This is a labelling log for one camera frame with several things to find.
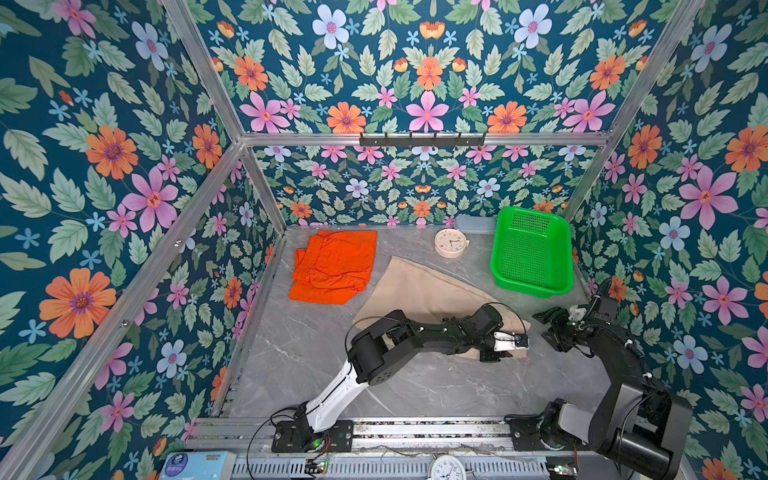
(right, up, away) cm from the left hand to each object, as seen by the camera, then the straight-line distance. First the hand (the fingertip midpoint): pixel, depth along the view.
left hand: (516, 344), depth 85 cm
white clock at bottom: (-23, -22, -19) cm, 37 cm away
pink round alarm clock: (-16, +30, +26) cm, 43 cm away
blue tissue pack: (-78, -21, -20) cm, 84 cm away
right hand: (+7, +7, +1) cm, 10 cm away
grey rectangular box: (-5, +36, +29) cm, 47 cm away
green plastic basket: (+16, +26, +26) cm, 40 cm away
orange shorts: (-58, +22, +22) cm, 66 cm away
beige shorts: (-27, +12, +16) cm, 34 cm away
